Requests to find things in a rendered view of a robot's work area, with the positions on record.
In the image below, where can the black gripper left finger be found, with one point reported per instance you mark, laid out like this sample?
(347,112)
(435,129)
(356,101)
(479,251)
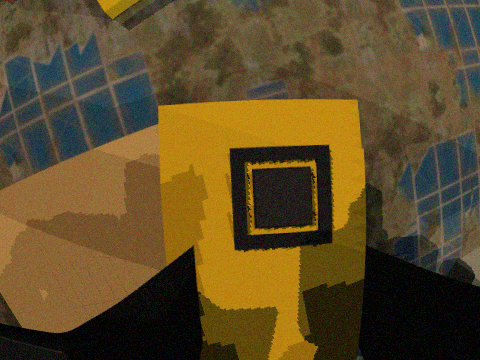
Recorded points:
(159,321)

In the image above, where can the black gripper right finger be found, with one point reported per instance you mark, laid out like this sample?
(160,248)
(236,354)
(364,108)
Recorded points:
(410,313)

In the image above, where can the yellow rectangular bar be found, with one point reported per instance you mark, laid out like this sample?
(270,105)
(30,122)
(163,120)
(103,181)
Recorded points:
(115,7)

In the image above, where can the tan rectangular panel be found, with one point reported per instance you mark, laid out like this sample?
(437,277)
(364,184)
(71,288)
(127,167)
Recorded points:
(80,236)

